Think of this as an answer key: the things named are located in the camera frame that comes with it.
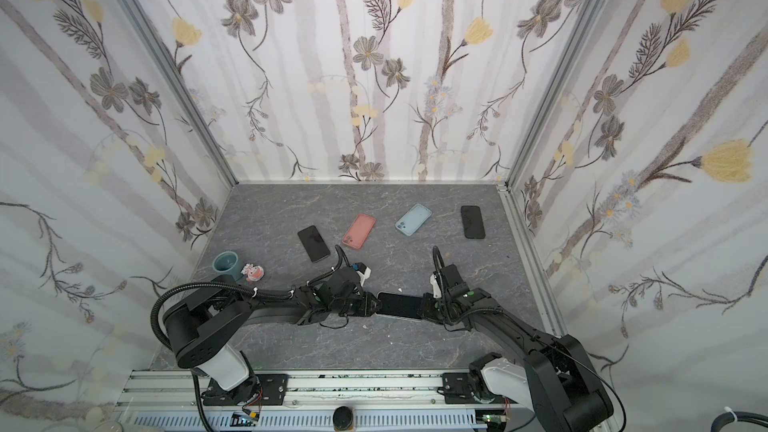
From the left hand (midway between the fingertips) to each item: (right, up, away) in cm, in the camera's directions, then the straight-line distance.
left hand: (377, 300), depth 87 cm
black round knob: (-6, -18, -24) cm, 31 cm away
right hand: (+10, -1, -1) cm, 10 cm away
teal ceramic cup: (-46, +10, +4) cm, 48 cm away
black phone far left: (-23, +15, +18) cm, 32 cm away
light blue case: (+13, +23, +24) cm, 36 cm away
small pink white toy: (-39, +7, +6) cm, 40 cm away
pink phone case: (-8, +19, +20) cm, 28 cm away
